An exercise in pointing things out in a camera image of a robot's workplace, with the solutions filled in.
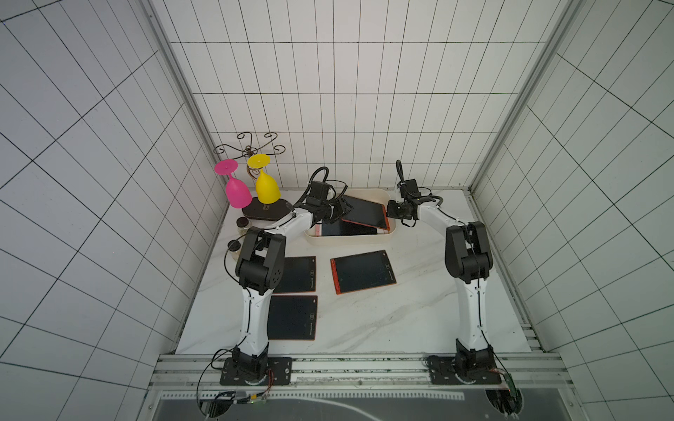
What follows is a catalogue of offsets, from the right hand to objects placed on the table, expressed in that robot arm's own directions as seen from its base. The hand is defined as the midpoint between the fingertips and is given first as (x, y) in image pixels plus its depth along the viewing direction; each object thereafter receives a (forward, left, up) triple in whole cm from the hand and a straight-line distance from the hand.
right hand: (393, 205), depth 108 cm
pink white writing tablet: (-9, +20, -6) cm, 22 cm away
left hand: (-10, +18, +6) cm, 22 cm away
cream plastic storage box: (+3, +6, +2) cm, 7 cm away
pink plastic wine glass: (-12, +58, +15) cm, 61 cm away
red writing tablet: (-30, +13, -4) cm, 32 cm away
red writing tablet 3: (0, +11, -6) cm, 12 cm away
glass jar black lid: (-18, +58, +6) cm, 61 cm away
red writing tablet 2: (-47, +35, -5) cm, 59 cm away
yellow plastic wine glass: (-11, +47, +17) cm, 52 cm away
